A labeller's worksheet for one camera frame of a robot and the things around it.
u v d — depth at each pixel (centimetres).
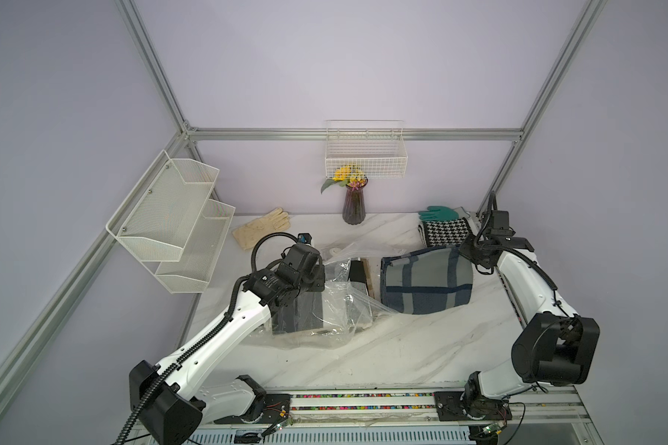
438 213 119
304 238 67
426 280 90
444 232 111
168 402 37
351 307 76
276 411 73
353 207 111
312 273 58
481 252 63
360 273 93
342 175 100
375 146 95
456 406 73
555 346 43
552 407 75
